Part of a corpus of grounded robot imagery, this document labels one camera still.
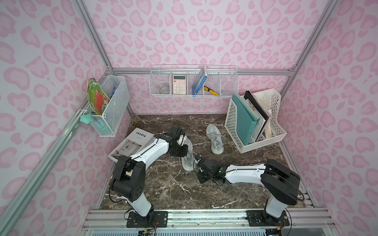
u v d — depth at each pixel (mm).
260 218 726
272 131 1074
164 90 952
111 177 467
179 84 949
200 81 882
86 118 619
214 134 1005
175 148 749
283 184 453
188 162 859
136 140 994
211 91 977
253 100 858
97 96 750
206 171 678
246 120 768
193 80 984
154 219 722
